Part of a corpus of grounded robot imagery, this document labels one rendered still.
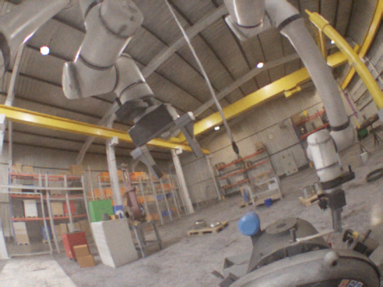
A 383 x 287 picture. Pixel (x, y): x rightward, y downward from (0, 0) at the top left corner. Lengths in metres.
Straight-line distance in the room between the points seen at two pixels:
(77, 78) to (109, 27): 0.13
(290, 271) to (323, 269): 0.11
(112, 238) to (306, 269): 3.90
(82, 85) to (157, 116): 0.19
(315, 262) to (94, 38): 0.77
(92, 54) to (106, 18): 0.07
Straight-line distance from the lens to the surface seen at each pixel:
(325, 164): 0.56
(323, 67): 0.64
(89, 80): 0.36
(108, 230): 4.07
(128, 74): 0.43
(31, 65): 8.87
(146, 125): 0.40
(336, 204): 0.56
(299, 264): 0.59
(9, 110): 8.29
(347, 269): 0.64
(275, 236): 1.05
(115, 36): 0.29
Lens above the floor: 1.31
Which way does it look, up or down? 18 degrees up
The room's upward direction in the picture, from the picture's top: 17 degrees counter-clockwise
